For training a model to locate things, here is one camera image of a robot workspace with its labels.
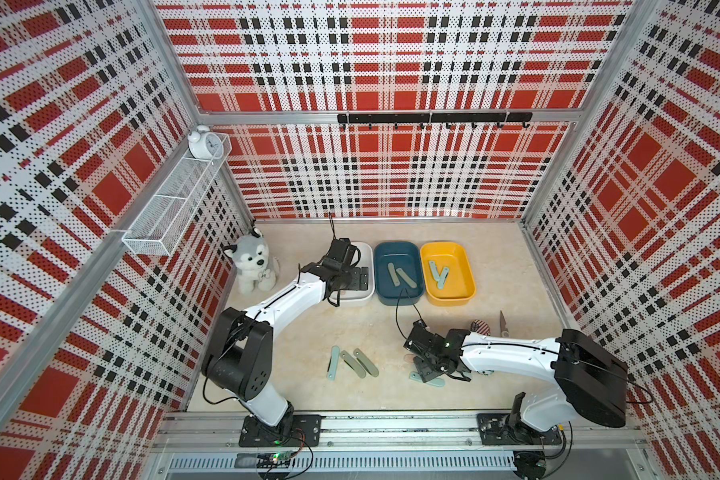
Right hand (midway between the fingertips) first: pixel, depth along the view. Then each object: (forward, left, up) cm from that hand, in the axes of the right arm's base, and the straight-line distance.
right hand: (436, 362), depth 84 cm
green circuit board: (-23, +41, +1) cm, 47 cm away
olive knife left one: (-2, +22, -1) cm, 23 cm away
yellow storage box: (+27, -11, -1) cm, 29 cm away
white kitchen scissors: (+9, -22, -1) cm, 24 cm away
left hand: (+23, +24, +10) cm, 35 cm away
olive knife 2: (+29, +7, +1) cm, 30 cm away
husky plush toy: (+24, +54, +14) cm, 61 cm away
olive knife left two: (0, +20, 0) cm, 20 cm away
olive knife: (+32, +11, 0) cm, 34 cm away
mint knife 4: (-5, 0, 0) cm, 5 cm away
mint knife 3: (0, +30, +1) cm, 30 cm away
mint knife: (+29, -4, +1) cm, 30 cm away
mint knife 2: (+28, -6, 0) cm, 29 cm away
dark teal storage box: (+31, +10, 0) cm, 33 cm away
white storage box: (+19, +23, +4) cm, 30 cm away
